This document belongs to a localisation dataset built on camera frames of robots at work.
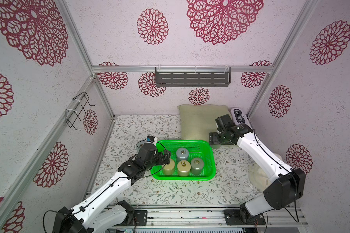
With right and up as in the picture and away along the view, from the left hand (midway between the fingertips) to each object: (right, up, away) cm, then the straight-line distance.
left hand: (164, 154), depth 79 cm
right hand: (+29, +9, +4) cm, 31 cm away
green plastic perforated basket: (+25, +1, +11) cm, 27 cm away
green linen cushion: (+23, +20, +31) cm, 43 cm away
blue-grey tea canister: (+10, -1, +9) cm, 14 cm away
